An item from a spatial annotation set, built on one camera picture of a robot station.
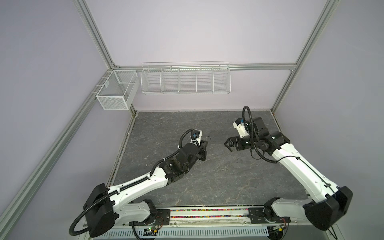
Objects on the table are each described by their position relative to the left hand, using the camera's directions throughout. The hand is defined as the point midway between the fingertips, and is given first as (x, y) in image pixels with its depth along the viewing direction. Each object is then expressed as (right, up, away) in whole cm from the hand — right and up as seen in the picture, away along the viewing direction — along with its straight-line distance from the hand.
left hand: (205, 144), depth 74 cm
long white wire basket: (-12, +41, +25) cm, 49 cm away
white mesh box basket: (-59, +34, +28) cm, 74 cm away
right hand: (+15, 0, +2) cm, 15 cm away
